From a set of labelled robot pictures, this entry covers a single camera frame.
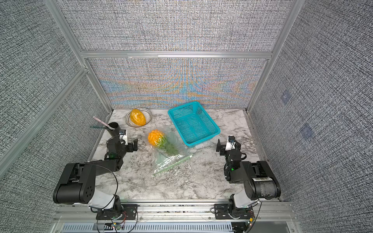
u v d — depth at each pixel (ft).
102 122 3.15
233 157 2.42
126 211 2.40
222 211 2.40
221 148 2.68
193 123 3.69
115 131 3.27
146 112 3.82
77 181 1.47
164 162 2.72
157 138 3.00
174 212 2.45
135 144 2.83
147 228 2.30
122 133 2.64
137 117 3.49
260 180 1.50
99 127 3.02
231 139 2.50
